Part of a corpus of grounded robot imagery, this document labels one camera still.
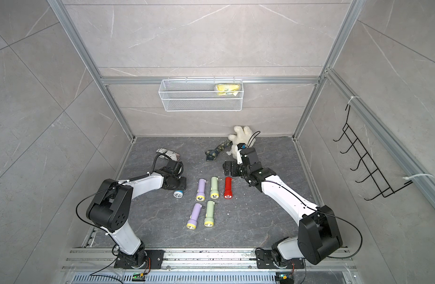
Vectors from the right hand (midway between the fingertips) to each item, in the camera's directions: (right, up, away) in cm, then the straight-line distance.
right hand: (232, 164), depth 85 cm
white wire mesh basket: (-17, +39, +16) cm, 45 cm away
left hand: (-26, -11, +12) cm, 31 cm away
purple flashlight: (-16, -16, +4) cm, 23 cm away
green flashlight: (-9, -16, +6) cm, 19 cm away
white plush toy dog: (+9, +16, +24) cm, 30 cm away
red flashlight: (-2, -13, +9) cm, 16 cm away
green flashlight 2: (-11, -26, -3) cm, 29 cm away
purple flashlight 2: (-19, -27, -4) cm, 33 cm away
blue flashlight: (-28, -16, +6) cm, 33 cm away
